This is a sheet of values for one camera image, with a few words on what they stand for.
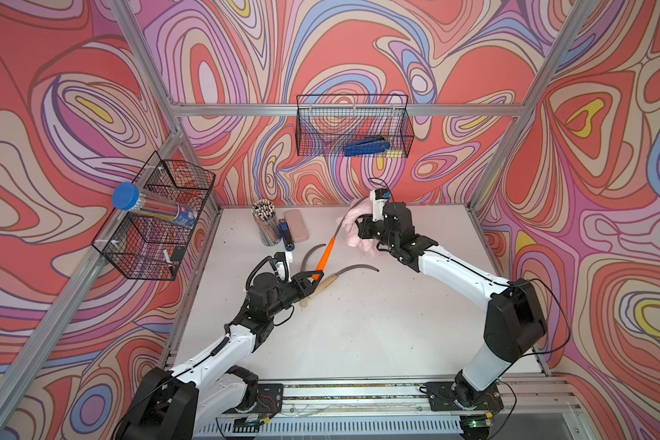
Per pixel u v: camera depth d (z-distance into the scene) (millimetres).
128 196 614
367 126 933
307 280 720
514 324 465
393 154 842
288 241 1046
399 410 732
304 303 907
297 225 1104
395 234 643
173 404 400
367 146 902
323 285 954
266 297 615
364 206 794
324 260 800
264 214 934
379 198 729
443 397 725
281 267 699
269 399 730
